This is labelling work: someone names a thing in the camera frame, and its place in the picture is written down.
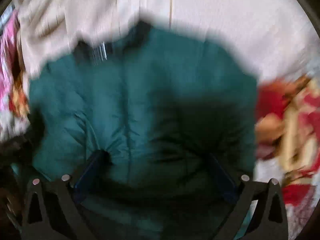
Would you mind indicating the red orange patterned blanket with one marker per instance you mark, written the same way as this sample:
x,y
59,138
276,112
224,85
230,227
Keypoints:
x,y
287,126

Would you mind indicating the white floral bed sheet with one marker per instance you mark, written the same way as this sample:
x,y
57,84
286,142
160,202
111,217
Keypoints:
x,y
302,196

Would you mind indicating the dark green puffer jacket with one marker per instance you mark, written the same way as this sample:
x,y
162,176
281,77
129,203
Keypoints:
x,y
173,120

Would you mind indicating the beige embossed quilt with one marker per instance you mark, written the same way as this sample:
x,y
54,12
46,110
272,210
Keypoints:
x,y
272,37

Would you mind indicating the pink floral blanket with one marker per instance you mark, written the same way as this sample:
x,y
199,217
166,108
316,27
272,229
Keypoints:
x,y
8,56

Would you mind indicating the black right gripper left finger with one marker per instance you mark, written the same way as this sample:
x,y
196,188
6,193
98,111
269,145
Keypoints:
x,y
52,209

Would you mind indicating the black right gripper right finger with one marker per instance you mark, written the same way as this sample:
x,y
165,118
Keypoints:
x,y
247,208

